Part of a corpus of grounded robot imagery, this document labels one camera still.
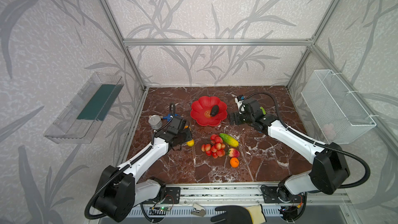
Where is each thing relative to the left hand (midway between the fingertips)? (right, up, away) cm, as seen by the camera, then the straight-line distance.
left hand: (193, 130), depth 86 cm
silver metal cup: (-25, +3, +10) cm, 27 cm away
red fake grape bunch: (+13, -9, -4) cm, 16 cm away
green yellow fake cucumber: (+21, -6, +3) cm, 22 cm away
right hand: (+24, +12, 0) cm, 27 cm away
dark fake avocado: (+13, +10, +17) cm, 23 cm away
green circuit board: (-12, -33, -15) cm, 38 cm away
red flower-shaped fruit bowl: (+4, +10, +21) cm, 23 cm away
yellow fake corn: (-1, -6, -5) cm, 8 cm away
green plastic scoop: (+46, +10, +19) cm, 51 cm away
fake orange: (+22, -16, -5) cm, 28 cm away
